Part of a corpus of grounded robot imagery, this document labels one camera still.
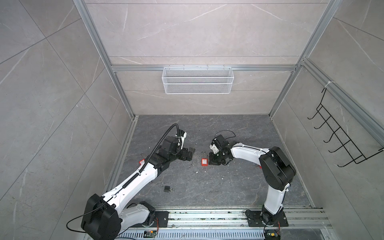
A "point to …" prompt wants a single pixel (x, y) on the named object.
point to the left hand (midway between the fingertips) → (187, 144)
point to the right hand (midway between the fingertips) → (208, 161)
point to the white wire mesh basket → (197, 80)
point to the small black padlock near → (166, 188)
